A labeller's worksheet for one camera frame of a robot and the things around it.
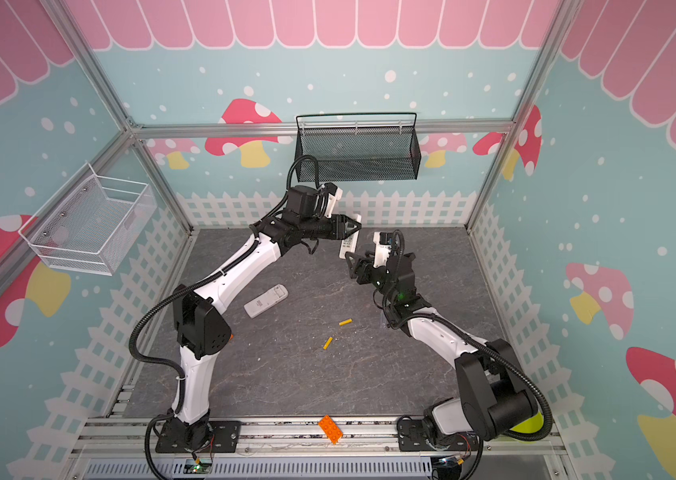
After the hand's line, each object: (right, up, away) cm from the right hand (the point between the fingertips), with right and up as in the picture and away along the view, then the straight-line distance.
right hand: (354, 252), depth 82 cm
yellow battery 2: (-2, -22, +12) cm, 25 cm away
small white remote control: (-1, +2, -1) cm, 3 cm away
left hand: (0, +6, +1) cm, 6 cm away
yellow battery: (-8, -27, +7) cm, 29 cm away
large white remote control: (-29, -16, +15) cm, 36 cm away
